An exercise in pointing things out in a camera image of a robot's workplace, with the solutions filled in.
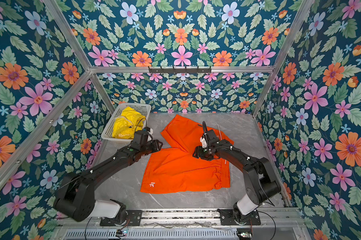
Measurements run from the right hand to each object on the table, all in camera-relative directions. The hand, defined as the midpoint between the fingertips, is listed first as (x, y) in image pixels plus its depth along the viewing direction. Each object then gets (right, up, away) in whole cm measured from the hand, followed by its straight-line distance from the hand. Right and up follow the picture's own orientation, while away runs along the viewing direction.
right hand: (196, 154), depth 89 cm
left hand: (-19, +9, -3) cm, 22 cm away
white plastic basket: (-41, +31, +26) cm, 58 cm away
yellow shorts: (-49, +18, +12) cm, 53 cm away
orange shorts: (-13, -10, +2) cm, 16 cm away
